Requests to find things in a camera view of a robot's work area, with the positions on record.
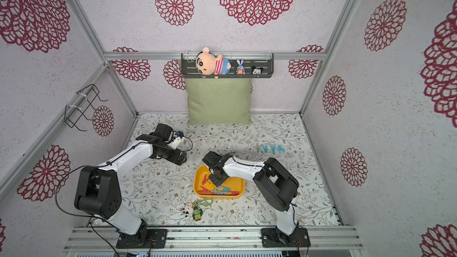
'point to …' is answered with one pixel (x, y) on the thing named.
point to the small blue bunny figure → (240, 70)
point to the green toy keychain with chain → (197, 212)
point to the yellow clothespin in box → (210, 185)
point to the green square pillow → (219, 101)
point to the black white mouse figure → (256, 71)
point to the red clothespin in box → (204, 179)
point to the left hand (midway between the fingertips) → (177, 157)
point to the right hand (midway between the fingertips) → (217, 175)
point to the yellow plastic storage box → (233, 184)
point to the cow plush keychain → (188, 208)
